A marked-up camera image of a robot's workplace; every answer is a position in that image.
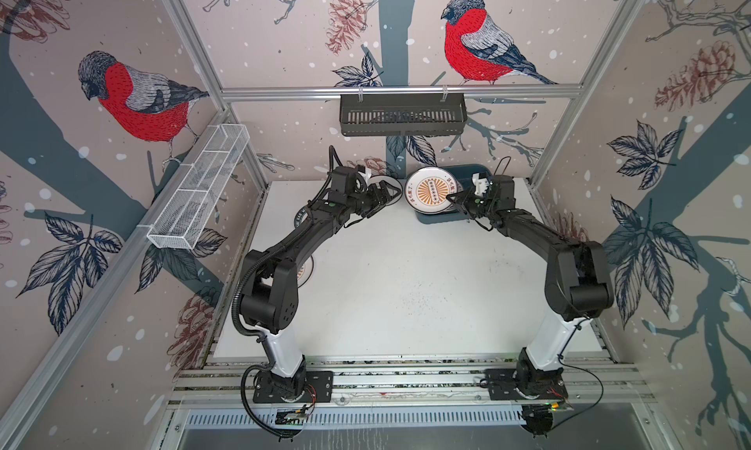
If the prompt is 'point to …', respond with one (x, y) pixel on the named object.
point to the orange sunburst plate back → (427, 188)
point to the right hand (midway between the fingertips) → (446, 198)
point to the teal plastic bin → (463, 173)
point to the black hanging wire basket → (404, 116)
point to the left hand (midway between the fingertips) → (395, 195)
